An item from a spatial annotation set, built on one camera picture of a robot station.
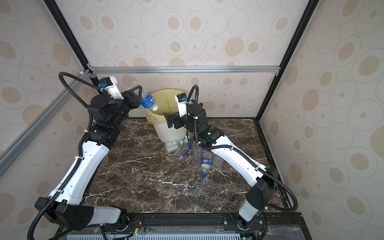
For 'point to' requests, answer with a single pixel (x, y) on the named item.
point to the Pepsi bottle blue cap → (205, 165)
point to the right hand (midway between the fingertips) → (173, 110)
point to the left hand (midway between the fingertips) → (139, 84)
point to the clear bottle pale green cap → (218, 162)
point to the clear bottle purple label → (197, 154)
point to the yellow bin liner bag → (165, 99)
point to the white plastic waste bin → (167, 134)
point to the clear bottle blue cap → (182, 150)
